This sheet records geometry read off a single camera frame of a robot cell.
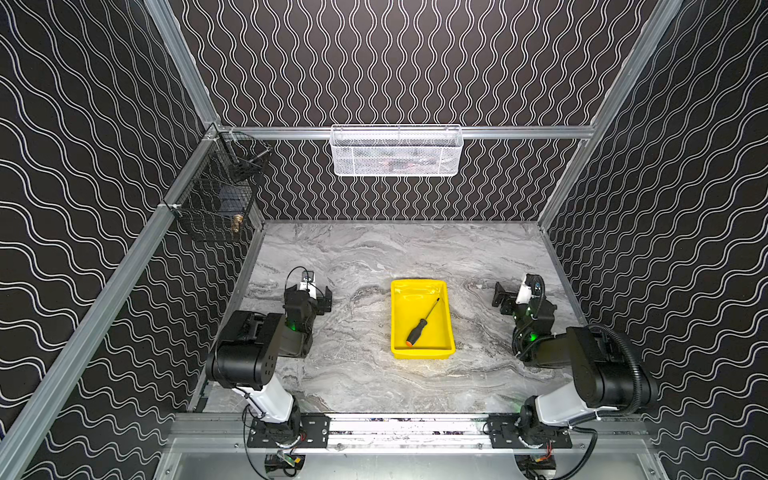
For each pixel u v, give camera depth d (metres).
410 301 0.98
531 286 0.78
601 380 0.45
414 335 0.88
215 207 0.94
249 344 0.49
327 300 0.88
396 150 0.61
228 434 0.76
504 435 0.73
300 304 0.73
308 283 0.80
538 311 0.69
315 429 0.74
